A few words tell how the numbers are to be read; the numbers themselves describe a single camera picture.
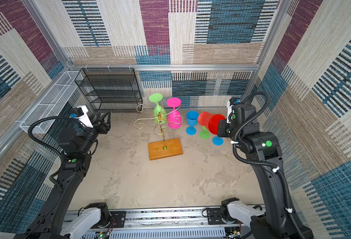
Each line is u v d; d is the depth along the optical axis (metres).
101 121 0.62
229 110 0.55
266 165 0.36
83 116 0.57
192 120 0.94
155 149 0.97
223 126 0.55
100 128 0.61
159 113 0.74
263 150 0.37
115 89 1.09
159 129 1.08
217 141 1.02
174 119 0.84
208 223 0.73
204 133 1.05
